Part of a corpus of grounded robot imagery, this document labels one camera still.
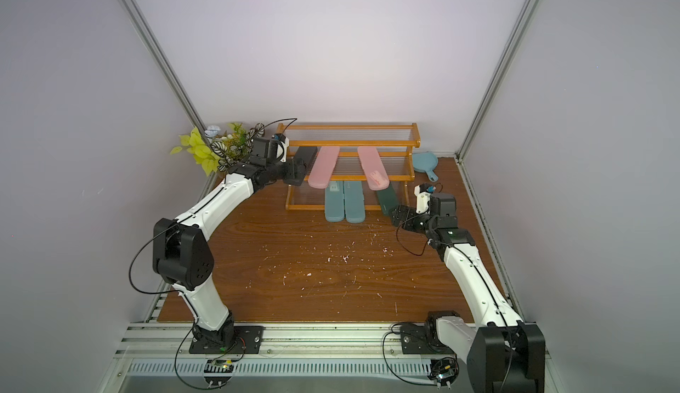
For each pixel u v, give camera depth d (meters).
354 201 1.01
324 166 0.94
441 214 0.61
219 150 0.87
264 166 0.70
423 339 0.73
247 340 0.73
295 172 0.81
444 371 0.70
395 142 0.98
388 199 1.05
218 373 0.72
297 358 0.71
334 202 1.01
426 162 1.21
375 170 0.92
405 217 0.72
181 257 0.48
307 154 0.95
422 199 0.74
